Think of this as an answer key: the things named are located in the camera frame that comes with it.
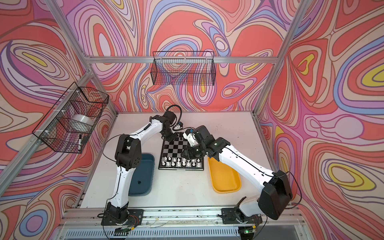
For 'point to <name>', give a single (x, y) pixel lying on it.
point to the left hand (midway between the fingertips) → (173, 136)
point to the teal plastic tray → (141, 183)
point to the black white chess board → (170, 157)
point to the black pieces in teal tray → (139, 182)
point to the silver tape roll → (84, 119)
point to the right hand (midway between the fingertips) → (184, 158)
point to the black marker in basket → (80, 142)
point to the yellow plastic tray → (224, 179)
